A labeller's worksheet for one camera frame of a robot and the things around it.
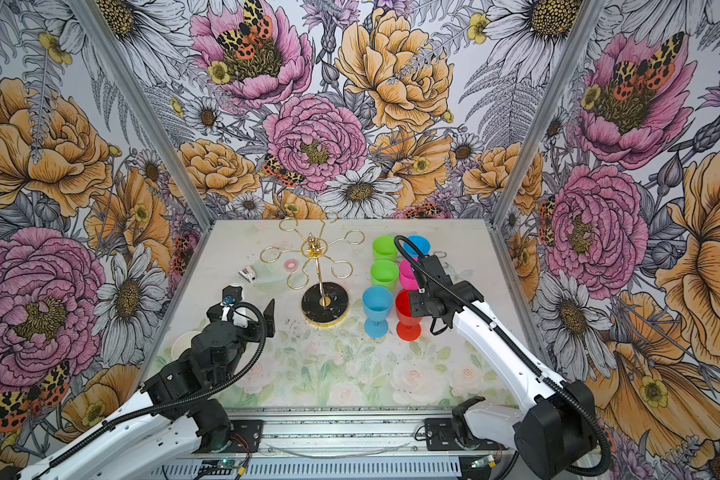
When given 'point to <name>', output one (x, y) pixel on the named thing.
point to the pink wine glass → (407, 275)
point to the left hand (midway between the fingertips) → (253, 308)
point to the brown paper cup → (182, 343)
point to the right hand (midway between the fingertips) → (424, 309)
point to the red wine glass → (408, 329)
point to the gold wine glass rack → (326, 303)
